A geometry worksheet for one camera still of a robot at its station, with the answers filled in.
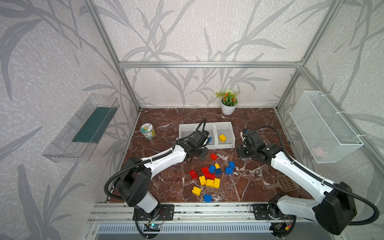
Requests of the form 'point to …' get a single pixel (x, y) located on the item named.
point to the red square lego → (214, 156)
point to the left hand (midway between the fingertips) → (205, 146)
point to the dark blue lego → (218, 171)
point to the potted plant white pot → (229, 100)
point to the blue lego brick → (209, 139)
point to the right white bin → (225, 128)
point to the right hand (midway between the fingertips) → (240, 145)
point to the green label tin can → (148, 130)
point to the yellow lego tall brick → (202, 179)
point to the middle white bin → (210, 127)
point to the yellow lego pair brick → (213, 183)
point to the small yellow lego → (217, 166)
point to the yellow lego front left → (196, 190)
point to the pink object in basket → (318, 151)
